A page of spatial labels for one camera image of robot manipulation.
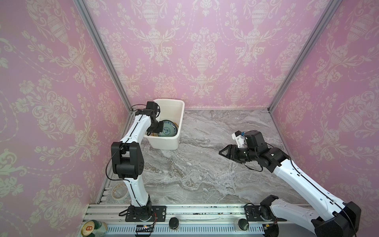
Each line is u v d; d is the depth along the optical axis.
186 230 0.78
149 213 0.67
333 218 0.38
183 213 0.76
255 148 0.56
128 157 0.51
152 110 0.74
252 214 0.73
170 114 1.17
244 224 0.65
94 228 0.62
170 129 0.97
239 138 0.70
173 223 0.63
